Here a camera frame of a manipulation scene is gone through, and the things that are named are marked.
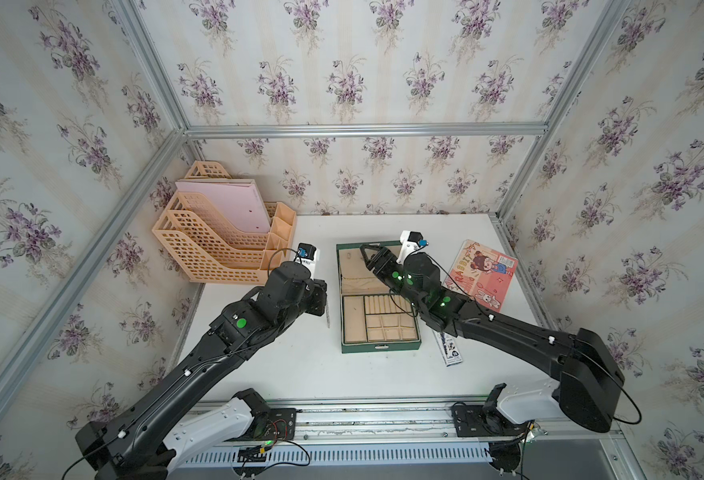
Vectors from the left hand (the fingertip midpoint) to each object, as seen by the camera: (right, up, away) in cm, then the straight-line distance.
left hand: (330, 287), depth 69 cm
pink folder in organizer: (-31, +23, +25) cm, 46 cm away
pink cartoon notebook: (+50, 0, +33) cm, 60 cm away
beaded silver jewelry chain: (-2, -10, +14) cm, 18 cm away
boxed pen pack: (+33, -20, +15) cm, 42 cm away
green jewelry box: (+11, -12, +19) cm, 25 cm away
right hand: (+8, +8, +5) cm, 13 cm away
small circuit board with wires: (-19, -41, +2) cm, 45 cm away
